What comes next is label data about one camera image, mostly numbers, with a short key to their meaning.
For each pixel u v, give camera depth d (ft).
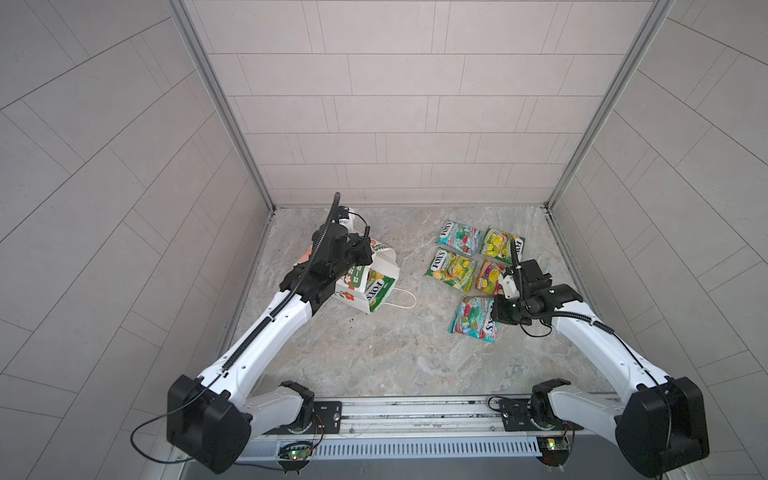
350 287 2.62
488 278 3.07
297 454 2.11
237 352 1.36
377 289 3.00
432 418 2.37
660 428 1.24
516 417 2.33
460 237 3.45
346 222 2.17
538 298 1.90
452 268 3.16
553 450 2.23
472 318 2.69
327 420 2.33
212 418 1.19
